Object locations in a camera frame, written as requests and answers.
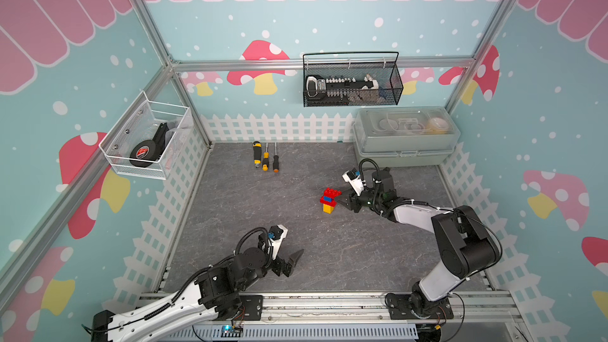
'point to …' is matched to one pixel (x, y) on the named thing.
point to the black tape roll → (145, 153)
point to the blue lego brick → (328, 199)
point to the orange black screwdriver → (275, 161)
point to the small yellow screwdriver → (266, 159)
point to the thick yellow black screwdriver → (257, 153)
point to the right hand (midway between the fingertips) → (338, 195)
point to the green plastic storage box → (404, 137)
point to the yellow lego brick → (327, 208)
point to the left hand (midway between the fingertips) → (290, 246)
